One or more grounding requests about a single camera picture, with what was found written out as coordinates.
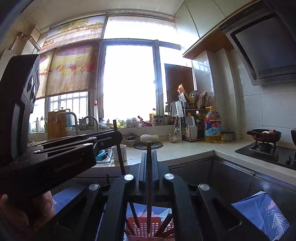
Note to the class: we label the wooden cutting board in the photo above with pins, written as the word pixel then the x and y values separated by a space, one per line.
pixel 54 127

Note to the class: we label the grey kitchen cabinets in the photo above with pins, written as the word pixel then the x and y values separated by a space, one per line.
pixel 231 176

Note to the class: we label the brown board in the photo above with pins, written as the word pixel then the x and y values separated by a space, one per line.
pixel 179 81

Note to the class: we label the printed roller blind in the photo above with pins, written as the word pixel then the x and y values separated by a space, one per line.
pixel 69 62

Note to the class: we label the yellow cooking oil bottle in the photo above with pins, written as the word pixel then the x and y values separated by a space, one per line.
pixel 212 129

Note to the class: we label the steel range hood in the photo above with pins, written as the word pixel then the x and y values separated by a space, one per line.
pixel 266 46

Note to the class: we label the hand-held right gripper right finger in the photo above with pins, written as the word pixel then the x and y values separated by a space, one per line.
pixel 155 166

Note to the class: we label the small steel pot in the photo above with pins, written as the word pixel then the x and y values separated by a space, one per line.
pixel 227 136

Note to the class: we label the black wok with lid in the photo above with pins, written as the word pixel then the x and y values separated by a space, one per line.
pixel 293 136

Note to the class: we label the white patterned mug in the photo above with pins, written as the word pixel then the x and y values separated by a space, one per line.
pixel 121 153

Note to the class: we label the blue printed tablecloth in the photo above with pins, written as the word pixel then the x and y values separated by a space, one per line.
pixel 261 213

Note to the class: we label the white plastic jug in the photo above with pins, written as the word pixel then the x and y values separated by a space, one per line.
pixel 191 129

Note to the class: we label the red frying pan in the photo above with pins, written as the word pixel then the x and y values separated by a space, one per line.
pixel 266 136

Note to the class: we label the dark single chopstick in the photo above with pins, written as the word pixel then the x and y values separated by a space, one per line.
pixel 149 208
pixel 120 157

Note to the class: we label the blue plastic basin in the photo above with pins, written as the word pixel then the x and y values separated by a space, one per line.
pixel 101 154

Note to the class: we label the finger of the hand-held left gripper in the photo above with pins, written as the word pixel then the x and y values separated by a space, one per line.
pixel 57 141
pixel 108 136

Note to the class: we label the person's left hand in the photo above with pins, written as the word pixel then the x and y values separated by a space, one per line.
pixel 13 215

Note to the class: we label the patterned bowl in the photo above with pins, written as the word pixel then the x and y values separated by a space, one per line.
pixel 131 141

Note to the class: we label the glass jar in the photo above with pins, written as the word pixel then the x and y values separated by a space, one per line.
pixel 173 137

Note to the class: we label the pile of snack bags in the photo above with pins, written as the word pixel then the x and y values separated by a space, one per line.
pixel 196 97

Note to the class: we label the pink perforated chopstick holder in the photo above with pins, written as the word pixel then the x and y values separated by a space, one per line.
pixel 142 228

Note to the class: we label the black gas stove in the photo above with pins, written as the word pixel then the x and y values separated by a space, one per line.
pixel 277 155

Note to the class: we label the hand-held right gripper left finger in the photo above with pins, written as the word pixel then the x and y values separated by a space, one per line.
pixel 143 166

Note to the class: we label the white radish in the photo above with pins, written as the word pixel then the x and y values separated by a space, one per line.
pixel 149 138

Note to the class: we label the white wall cabinet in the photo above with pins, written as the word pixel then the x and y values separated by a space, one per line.
pixel 201 20

